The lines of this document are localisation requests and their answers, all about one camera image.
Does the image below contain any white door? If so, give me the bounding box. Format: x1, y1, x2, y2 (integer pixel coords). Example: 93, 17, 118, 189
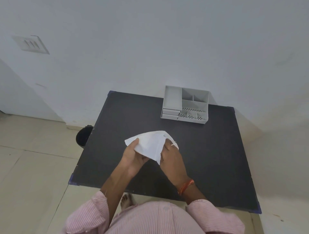
0, 58, 66, 123

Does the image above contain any black trash bin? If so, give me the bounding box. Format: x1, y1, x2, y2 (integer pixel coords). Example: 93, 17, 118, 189
75, 125, 94, 148

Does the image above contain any grey desk organiser with drawers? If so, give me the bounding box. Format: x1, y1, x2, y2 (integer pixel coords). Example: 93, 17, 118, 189
160, 85, 210, 125

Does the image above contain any person's left hand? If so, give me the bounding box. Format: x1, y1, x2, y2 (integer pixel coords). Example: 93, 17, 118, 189
120, 138, 149, 178

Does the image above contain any white wall switch plate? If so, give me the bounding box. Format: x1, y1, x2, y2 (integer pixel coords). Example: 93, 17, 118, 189
11, 35, 50, 55

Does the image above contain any white blue-printed glove packet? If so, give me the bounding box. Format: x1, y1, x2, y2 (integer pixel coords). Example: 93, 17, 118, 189
124, 130, 180, 166

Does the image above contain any orange thread bracelet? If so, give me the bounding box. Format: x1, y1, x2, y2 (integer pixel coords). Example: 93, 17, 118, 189
177, 179, 195, 196

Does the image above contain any person's right forearm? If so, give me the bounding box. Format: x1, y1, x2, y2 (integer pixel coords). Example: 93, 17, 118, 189
180, 183, 208, 204

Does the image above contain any person's left forearm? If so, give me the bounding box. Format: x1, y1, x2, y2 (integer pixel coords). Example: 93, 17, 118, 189
100, 168, 136, 226

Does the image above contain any person's left foot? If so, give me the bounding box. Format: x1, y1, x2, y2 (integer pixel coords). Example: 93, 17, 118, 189
120, 193, 136, 210

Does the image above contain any person's right hand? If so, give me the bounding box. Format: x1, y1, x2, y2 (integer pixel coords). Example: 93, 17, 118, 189
159, 141, 192, 189

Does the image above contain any pink striped shirt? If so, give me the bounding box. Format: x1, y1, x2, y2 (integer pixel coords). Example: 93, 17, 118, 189
65, 191, 246, 234

